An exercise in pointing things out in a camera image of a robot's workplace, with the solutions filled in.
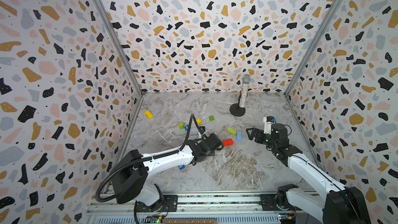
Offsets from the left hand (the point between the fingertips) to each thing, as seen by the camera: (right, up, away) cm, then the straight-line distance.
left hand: (211, 146), depth 83 cm
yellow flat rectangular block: (-43, +16, +23) cm, 51 cm away
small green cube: (0, +14, +24) cm, 28 cm away
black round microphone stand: (+18, +18, +28) cm, 38 cm away
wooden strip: (-10, -29, -16) cm, 34 cm away
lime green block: (+13, +6, +17) cm, 22 cm away
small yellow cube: (-9, +12, +22) cm, 27 cm away
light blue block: (+18, +3, +14) cm, 23 cm away
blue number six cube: (-16, -12, +1) cm, 20 cm away
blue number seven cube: (-16, +8, +17) cm, 25 cm away
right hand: (+22, +9, +2) cm, 24 cm away
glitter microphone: (+19, +31, +7) cm, 37 cm away
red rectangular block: (+10, -1, +12) cm, 15 cm away
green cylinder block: (-20, +9, +17) cm, 27 cm away
